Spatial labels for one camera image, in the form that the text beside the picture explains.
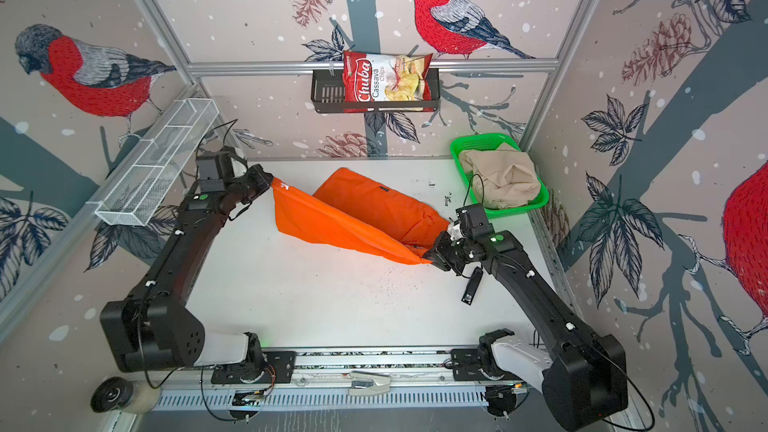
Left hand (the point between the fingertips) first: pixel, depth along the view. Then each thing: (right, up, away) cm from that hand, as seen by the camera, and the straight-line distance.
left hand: (270, 171), depth 80 cm
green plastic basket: (+84, -9, +17) cm, 86 cm away
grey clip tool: (+27, -51, -11) cm, 59 cm away
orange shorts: (+22, -13, +20) cm, 32 cm away
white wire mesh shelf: (-30, -4, -7) cm, 31 cm away
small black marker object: (+57, -33, +4) cm, 66 cm away
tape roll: (-24, -47, -19) cm, 57 cm away
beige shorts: (+72, -1, +19) cm, 74 cm away
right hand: (+41, -24, -3) cm, 47 cm away
